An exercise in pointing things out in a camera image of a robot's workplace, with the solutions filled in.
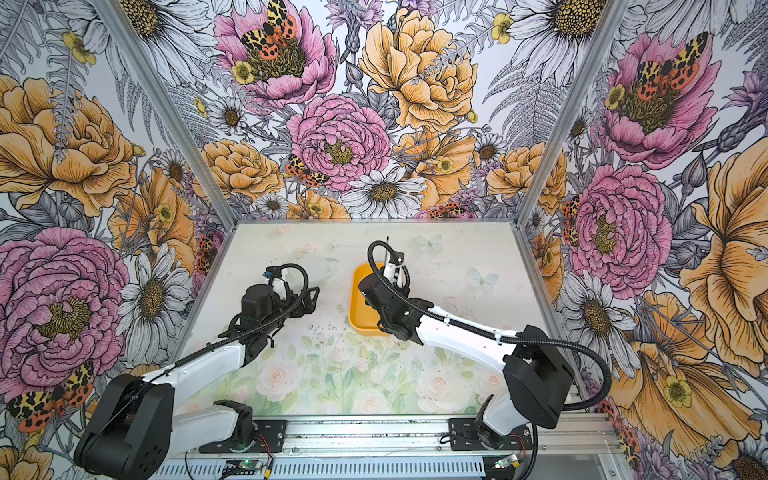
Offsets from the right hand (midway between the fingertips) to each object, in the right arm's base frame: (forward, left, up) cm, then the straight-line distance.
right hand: (380, 289), depth 83 cm
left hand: (+2, +22, -6) cm, 23 cm away
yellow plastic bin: (-2, +6, -13) cm, 14 cm away
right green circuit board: (-38, -30, -17) cm, 51 cm away
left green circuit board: (-37, +31, -16) cm, 51 cm away
